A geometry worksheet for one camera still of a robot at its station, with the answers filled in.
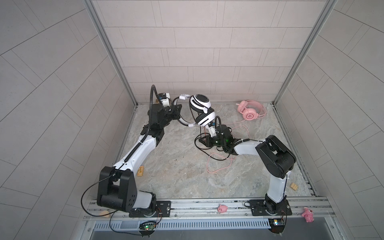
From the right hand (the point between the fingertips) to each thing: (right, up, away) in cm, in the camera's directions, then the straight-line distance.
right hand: (199, 140), depth 90 cm
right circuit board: (+36, -35, -22) cm, 55 cm away
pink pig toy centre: (+11, -29, -20) cm, 37 cm away
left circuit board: (-22, -33, -26) cm, 47 cm away
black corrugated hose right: (+9, +15, -14) cm, 22 cm away
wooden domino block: (-33, -16, -8) cm, 37 cm away
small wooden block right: (+49, -22, -13) cm, 55 cm away
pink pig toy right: (+50, -30, -23) cm, 63 cm away
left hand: (-8, +22, -13) cm, 26 cm away
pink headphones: (+36, +19, +13) cm, 43 cm away
